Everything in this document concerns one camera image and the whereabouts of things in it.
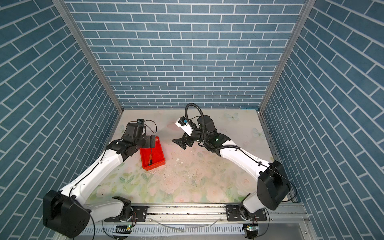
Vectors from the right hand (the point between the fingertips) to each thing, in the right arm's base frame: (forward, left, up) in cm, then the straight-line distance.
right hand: (177, 130), depth 75 cm
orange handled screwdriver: (-6, +18, -23) cm, 30 cm away
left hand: (0, +18, -8) cm, 20 cm away
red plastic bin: (-4, +14, -23) cm, 27 cm away
